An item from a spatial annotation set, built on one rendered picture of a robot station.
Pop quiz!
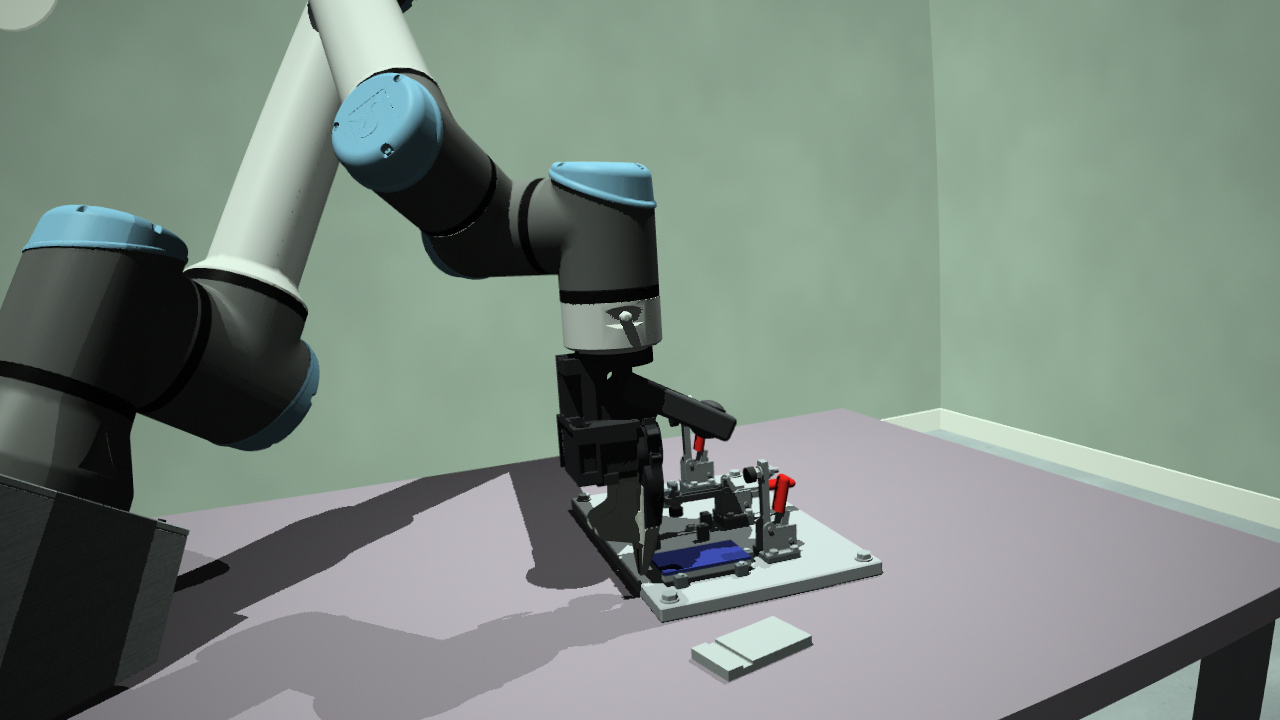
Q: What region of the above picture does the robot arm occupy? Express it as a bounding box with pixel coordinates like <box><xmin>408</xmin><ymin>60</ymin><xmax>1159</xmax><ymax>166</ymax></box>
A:
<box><xmin>0</xmin><ymin>0</ymin><xmax>662</xmax><ymax>512</ymax></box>

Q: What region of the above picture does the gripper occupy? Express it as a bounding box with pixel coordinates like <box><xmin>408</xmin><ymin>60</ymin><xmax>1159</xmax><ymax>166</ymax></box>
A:
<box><xmin>556</xmin><ymin>346</ymin><xmax>664</xmax><ymax>577</ymax></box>

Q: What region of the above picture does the blue flat blank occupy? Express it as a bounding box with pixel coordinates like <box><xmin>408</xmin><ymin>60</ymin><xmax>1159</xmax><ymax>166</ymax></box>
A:
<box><xmin>650</xmin><ymin>541</ymin><xmax>751</xmax><ymax>582</ymax></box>

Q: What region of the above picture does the toggle clamp with red handle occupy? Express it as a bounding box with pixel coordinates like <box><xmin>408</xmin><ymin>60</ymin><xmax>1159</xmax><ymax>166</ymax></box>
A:
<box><xmin>664</xmin><ymin>475</ymin><xmax>759</xmax><ymax>530</ymax></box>

